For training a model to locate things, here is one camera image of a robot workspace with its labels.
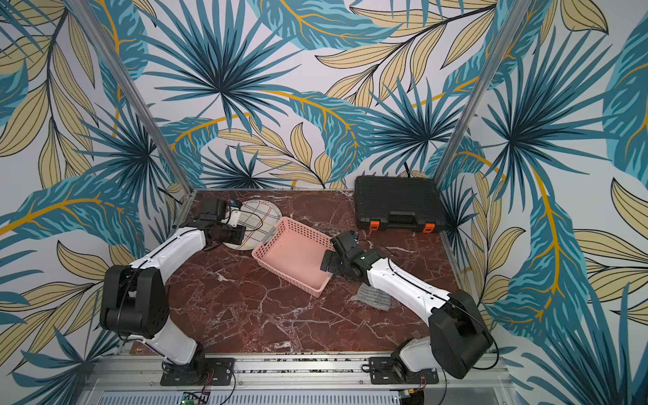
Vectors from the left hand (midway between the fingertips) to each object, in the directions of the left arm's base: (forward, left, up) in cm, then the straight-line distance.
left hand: (241, 235), depth 92 cm
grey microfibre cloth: (-19, -47, -7) cm, 51 cm away
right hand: (-11, -33, -1) cm, 35 cm away
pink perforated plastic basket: (-1, -19, -9) cm, 21 cm away
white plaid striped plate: (+17, -1, -11) cm, 20 cm away
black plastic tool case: (+19, -61, -2) cm, 64 cm away
